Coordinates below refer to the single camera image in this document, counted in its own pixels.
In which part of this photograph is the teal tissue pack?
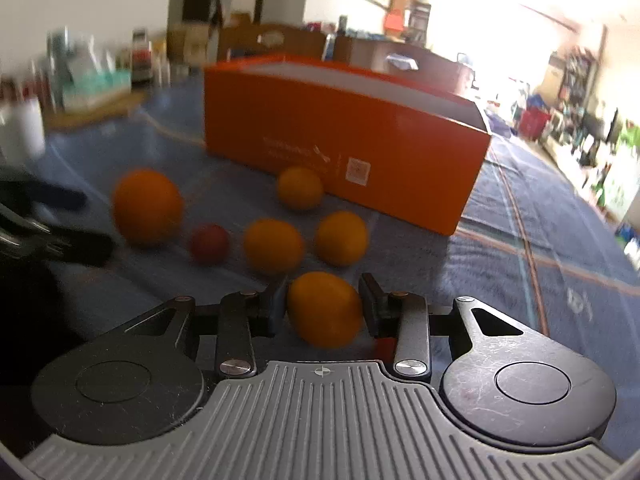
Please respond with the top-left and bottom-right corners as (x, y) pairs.
(62, 67), (133, 108)

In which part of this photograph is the white plastic container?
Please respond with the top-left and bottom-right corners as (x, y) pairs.
(0, 97), (46, 163)

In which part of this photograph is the tall cluttered bookshelf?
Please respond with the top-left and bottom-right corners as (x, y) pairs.
(562, 47), (598, 106)

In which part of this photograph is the large orange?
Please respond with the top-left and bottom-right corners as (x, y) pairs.
(111, 169), (185, 247)

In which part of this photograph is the black office chair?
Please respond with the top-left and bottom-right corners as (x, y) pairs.
(457, 54), (478, 91)

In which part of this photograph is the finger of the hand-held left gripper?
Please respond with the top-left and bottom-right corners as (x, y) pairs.
(0, 170), (89, 214)
(0, 215), (115, 268)

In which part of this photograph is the blue patterned tablecloth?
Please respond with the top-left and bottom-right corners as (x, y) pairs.
(0, 77), (640, 461)

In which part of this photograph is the wooden chair with oval cutout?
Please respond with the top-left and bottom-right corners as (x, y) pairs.
(217, 22), (326, 61)
(335, 35), (473, 96)

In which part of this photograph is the orange cardboard box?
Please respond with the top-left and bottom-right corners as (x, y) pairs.
(204, 52), (493, 236)

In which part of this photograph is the black television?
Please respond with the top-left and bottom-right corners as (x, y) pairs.
(605, 107), (623, 143)

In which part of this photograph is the red plastic basket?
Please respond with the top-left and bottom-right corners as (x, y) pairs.
(520, 107), (551, 141)

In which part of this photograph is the small red apple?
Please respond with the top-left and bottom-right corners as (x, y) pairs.
(188, 224), (231, 266)

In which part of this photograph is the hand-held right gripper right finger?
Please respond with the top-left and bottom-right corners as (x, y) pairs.
(358, 272), (541, 382)

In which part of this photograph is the plain cardboard box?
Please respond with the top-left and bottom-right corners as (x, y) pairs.
(167, 22), (211, 63)

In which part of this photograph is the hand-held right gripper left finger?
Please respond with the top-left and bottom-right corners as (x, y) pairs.
(120, 277), (290, 380)

